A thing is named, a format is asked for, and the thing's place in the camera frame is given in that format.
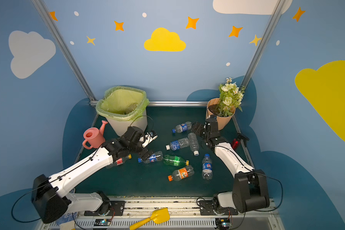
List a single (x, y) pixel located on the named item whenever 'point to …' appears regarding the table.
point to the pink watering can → (94, 137)
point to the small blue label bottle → (184, 127)
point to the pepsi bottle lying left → (156, 156)
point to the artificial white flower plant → (230, 97)
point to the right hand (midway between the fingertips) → (199, 125)
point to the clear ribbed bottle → (193, 143)
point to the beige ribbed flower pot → (212, 109)
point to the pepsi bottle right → (207, 171)
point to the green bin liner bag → (130, 117)
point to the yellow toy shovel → (158, 215)
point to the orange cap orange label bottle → (181, 173)
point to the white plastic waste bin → (121, 127)
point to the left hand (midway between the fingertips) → (149, 143)
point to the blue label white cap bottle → (175, 145)
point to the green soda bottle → (175, 160)
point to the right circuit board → (223, 224)
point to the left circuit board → (102, 222)
